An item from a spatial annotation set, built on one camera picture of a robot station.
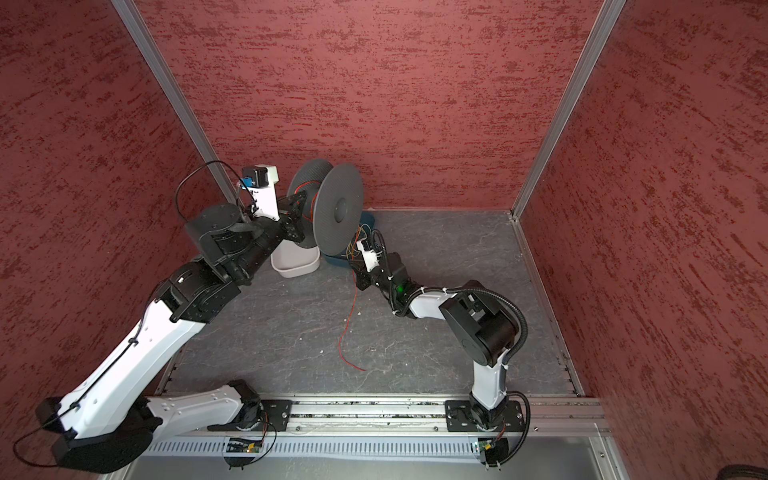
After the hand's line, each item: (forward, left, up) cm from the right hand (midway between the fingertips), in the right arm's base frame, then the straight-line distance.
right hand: (348, 266), depth 88 cm
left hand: (-7, +5, +33) cm, 34 cm away
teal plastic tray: (+10, +3, -10) cm, 15 cm away
